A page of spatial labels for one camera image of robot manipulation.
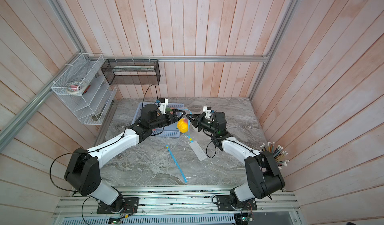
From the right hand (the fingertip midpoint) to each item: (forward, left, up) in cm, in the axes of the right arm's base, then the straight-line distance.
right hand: (185, 115), depth 78 cm
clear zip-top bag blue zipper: (-6, -2, -8) cm, 10 cm away
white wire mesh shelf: (+3, +50, +5) cm, 50 cm away
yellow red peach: (-5, +1, -2) cm, 6 cm away
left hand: (0, +2, -1) cm, 2 cm away
